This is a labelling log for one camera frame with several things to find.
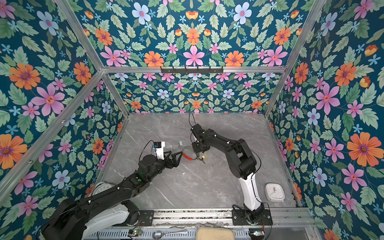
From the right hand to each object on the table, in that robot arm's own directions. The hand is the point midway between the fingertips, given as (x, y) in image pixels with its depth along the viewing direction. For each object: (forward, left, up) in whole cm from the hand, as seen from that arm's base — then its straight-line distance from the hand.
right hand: (197, 148), depth 97 cm
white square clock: (-28, -42, 0) cm, 50 cm away
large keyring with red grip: (-6, +7, 0) cm, 9 cm away
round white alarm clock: (-25, +52, +2) cm, 58 cm away
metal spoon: (-46, +17, +1) cm, 49 cm away
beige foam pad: (-46, -9, +1) cm, 47 cm away
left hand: (-11, +9, +17) cm, 22 cm away
